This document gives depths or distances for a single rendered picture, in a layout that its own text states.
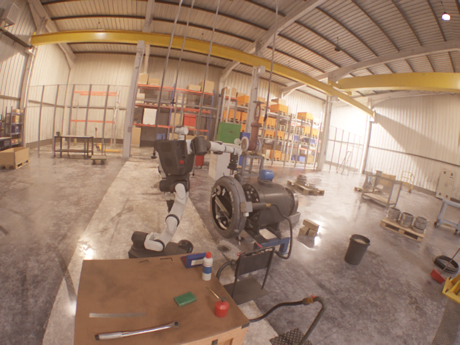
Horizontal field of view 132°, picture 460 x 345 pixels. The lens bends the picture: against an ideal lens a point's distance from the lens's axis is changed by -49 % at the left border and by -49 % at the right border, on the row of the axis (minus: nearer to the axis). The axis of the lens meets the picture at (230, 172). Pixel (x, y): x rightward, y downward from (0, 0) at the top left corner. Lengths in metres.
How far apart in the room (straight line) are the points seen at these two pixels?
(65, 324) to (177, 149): 1.77
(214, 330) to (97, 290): 0.76
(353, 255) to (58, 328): 3.36
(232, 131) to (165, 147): 8.06
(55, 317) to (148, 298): 0.99
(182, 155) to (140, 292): 1.10
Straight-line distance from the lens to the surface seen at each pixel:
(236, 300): 2.01
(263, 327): 1.85
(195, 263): 1.55
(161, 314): 1.26
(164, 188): 1.87
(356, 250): 2.99
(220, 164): 6.14
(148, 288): 1.41
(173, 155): 1.64
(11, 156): 7.68
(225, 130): 9.50
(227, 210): 2.23
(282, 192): 2.64
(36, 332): 1.98
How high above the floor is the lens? 1.47
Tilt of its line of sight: 11 degrees down
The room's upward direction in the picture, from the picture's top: 8 degrees clockwise
